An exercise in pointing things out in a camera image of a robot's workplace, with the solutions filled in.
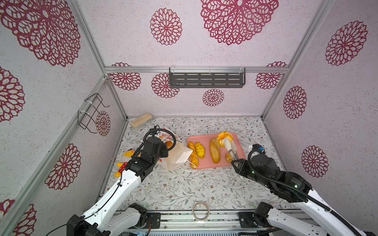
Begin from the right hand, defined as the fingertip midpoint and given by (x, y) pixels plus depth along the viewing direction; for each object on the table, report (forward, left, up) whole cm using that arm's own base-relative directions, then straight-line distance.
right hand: (231, 161), depth 67 cm
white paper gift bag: (+16, +27, -20) cm, 37 cm away
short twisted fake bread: (+20, +13, -22) cm, 33 cm away
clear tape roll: (-19, +14, -26) cm, 35 cm away
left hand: (+11, +34, -5) cm, 36 cm away
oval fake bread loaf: (+19, +4, -21) cm, 28 cm away
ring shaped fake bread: (+18, +2, -4) cm, 19 cm away
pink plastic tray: (+14, +9, -28) cm, 32 cm away
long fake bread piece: (+15, +17, -23) cm, 32 cm away
